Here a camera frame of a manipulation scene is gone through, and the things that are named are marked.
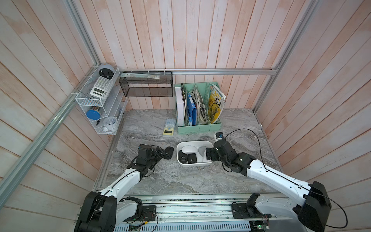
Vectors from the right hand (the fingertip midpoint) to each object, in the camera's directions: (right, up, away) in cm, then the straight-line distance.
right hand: (212, 148), depth 82 cm
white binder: (-19, +26, +9) cm, 33 cm away
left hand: (-30, -6, +6) cm, 32 cm away
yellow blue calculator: (-28, +12, +26) cm, 40 cm away
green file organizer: (-2, +41, +24) cm, 48 cm away
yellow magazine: (+7, +30, +19) cm, 36 cm away
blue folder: (-11, +23, +11) cm, 28 cm away
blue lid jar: (-66, +19, -6) cm, 69 cm away
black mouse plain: (-27, -5, +12) cm, 30 cm away
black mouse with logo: (-17, -7, +8) cm, 20 cm away
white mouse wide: (-13, -3, +14) cm, 19 cm away
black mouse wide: (-11, -8, +8) cm, 16 cm away
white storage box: (-5, -10, +8) cm, 14 cm away
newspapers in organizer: (-4, +23, +16) cm, 28 cm away
